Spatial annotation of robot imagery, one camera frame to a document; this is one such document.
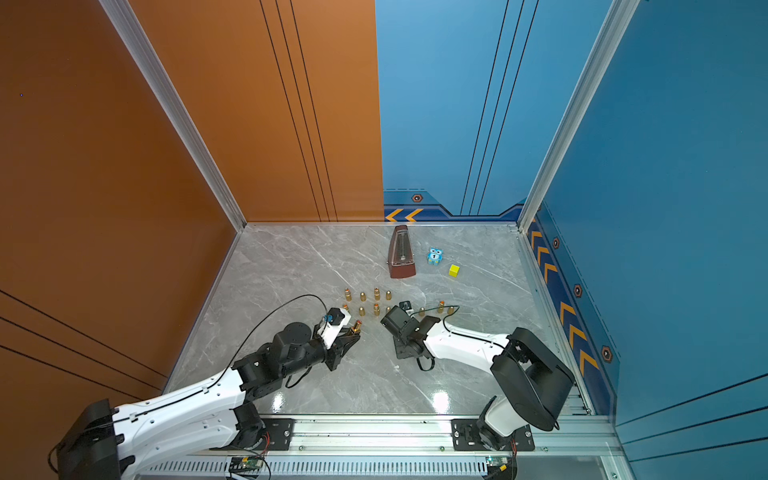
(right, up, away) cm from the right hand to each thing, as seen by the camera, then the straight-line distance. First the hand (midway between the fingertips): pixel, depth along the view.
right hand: (406, 345), depth 88 cm
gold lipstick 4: (+11, +10, +7) cm, 17 cm away
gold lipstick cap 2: (-5, +14, +9) cm, 17 cm away
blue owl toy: (+11, +26, +21) cm, 35 cm away
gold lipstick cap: (-14, +13, +9) cm, 21 cm away
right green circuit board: (+21, -24, -16) cm, 36 cm away
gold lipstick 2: (-19, +10, +8) cm, 23 cm away
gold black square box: (-13, +9, -14) cm, 21 cm away
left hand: (-13, +7, -11) cm, 19 cm away
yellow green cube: (+17, +21, +15) cm, 31 cm away
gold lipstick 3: (-9, +10, +5) cm, 14 cm away
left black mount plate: (-33, -18, -13) cm, 39 cm away
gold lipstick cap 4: (+14, +9, +7) cm, 18 cm away
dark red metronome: (-2, +27, +10) cm, 28 cm away
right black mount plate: (+14, -18, -15) cm, 27 cm away
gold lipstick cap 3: (-14, +9, +5) cm, 17 cm away
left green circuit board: (-39, -24, -16) cm, 49 cm away
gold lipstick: (-9, +14, +9) cm, 19 cm away
